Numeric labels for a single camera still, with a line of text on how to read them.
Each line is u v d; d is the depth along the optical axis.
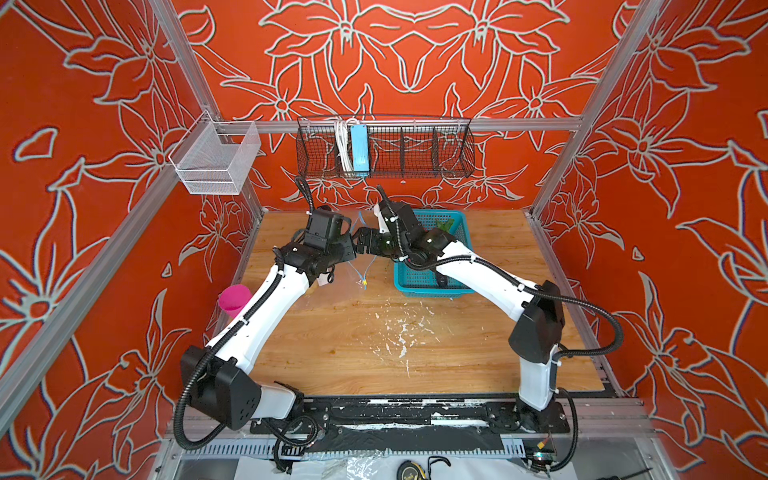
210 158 0.92
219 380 0.39
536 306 0.47
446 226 1.07
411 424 0.73
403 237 0.61
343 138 0.88
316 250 0.54
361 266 0.76
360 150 0.90
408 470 0.64
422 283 0.98
